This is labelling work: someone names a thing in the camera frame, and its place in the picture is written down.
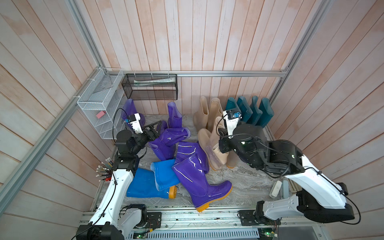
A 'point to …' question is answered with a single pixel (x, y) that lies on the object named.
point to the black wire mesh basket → (148, 86)
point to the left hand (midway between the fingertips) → (159, 125)
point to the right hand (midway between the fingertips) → (217, 130)
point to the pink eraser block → (100, 114)
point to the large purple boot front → (190, 171)
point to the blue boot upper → (164, 175)
